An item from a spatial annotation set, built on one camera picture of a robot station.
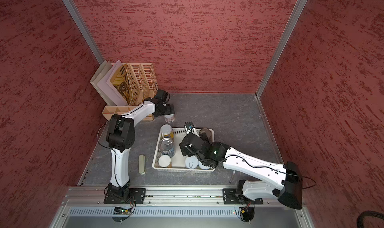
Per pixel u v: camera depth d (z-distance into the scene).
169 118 1.00
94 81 0.86
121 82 0.99
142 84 1.18
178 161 0.86
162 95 0.83
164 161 0.79
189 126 0.63
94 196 0.76
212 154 0.50
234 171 0.82
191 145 0.51
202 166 0.64
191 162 0.80
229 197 0.74
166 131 0.84
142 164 0.81
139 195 0.74
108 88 0.90
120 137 0.56
